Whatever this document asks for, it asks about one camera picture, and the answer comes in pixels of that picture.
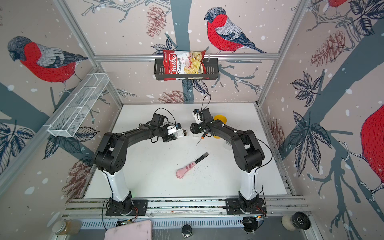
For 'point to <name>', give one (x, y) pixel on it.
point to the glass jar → (70, 227)
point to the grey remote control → (228, 145)
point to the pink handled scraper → (180, 172)
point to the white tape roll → (297, 221)
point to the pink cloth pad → (141, 230)
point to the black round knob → (186, 230)
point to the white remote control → (181, 133)
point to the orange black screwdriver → (202, 137)
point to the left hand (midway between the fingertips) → (174, 132)
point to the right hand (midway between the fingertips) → (191, 129)
